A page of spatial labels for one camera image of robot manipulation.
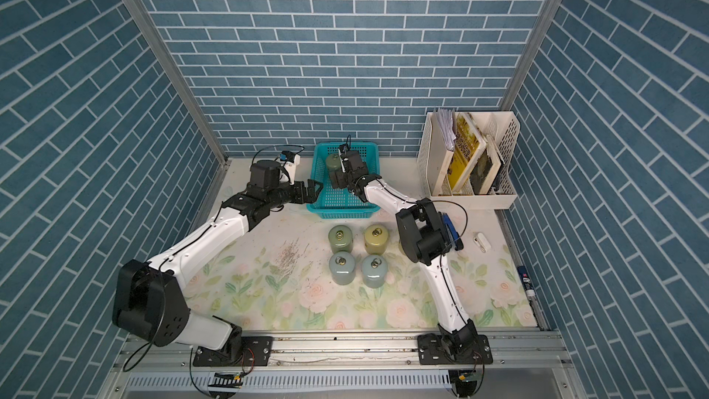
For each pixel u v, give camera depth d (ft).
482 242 3.06
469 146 3.10
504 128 3.47
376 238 2.85
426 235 2.02
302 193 2.43
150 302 1.37
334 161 3.55
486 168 3.18
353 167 2.65
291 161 2.43
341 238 2.84
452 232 2.58
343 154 2.59
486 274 2.92
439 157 2.76
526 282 2.93
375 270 2.64
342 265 2.65
